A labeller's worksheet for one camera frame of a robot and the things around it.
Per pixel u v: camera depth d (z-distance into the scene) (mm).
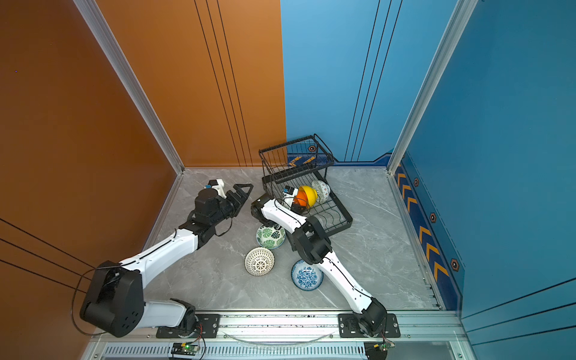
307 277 830
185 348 708
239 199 740
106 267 444
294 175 849
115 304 420
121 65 811
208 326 728
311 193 989
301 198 907
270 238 939
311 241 656
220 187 773
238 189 749
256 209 772
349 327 725
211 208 656
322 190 968
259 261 868
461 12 699
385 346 682
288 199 863
